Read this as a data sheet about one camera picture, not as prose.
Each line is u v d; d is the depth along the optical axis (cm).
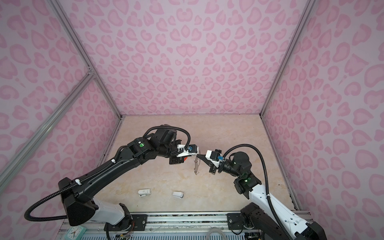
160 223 75
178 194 80
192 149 58
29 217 38
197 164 69
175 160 62
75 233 69
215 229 71
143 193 80
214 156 55
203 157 66
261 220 59
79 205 39
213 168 61
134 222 72
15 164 53
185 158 63
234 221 73
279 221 42
